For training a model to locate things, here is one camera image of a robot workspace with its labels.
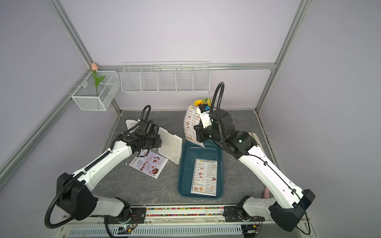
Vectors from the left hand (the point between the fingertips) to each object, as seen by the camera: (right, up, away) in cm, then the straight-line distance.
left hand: (159, 142), depth 82 cm
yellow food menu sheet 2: (+26, -21, +3) cm, 33 cm away
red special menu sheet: (-7, -15, +9) cm, 19 cm away
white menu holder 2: (+7, -2, -2) cm, 7 cm away
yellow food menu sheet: (+19, +13, -13) cm, 26 cm away
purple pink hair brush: (+58, -27, -4) cm, 64 cm away
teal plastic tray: (+17, -8, +14) cm, 23 cm away
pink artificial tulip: (-41, +38, +9) cm, 56 cm away
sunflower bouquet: (+25, +25, +8) cm, 36 cm away
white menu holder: (-19, +11, +6) cm, 23 cm away
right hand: (+20, +9, -16) cm, 27 cm away
